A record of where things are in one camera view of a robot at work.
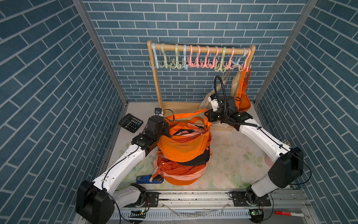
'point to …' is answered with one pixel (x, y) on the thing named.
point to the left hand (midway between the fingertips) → (168, 122)
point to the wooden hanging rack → (169, 107)
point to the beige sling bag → (227, 86)
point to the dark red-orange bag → (171, 168)
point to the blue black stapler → (154, 178)
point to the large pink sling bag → (190, 176)
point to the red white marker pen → (290, 213)
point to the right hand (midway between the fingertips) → (207, 113)
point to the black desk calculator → (131, 123)
